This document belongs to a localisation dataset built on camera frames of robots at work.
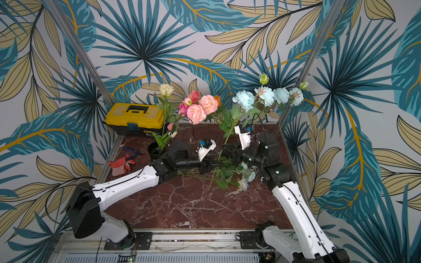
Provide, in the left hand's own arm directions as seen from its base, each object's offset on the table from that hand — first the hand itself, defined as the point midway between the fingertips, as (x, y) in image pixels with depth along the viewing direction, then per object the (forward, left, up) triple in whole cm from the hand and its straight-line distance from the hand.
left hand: (219, 161), depth 70 cm
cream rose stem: (+28, +27, +6) cm, 39 cm away
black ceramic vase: (+14, +35, -12) cm, 39 cm away
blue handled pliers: (+21, +50, -26) cm, 60 cm away
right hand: (+3, -1, +7) cm, 8 cm away
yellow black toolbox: (+35, +50, -10) cm, 62 cm away
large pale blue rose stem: (-1, -13, -21) cm, 25 cm away
